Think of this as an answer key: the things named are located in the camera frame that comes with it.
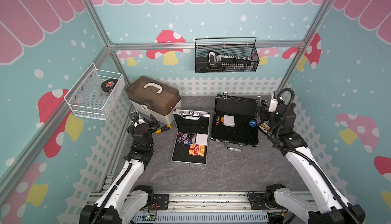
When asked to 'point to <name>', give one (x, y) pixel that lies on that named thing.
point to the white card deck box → (201, 139)
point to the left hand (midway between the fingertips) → (177, 109)
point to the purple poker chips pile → (184, 138)
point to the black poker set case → (234, 121)
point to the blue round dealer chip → (252, 123)
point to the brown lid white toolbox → (148, 96)
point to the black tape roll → (107, 85)
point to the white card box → (229, 120)
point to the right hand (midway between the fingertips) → (206, 119)
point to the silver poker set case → (191, 136)
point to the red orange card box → (196, 149)
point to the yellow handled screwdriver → (158, 131)
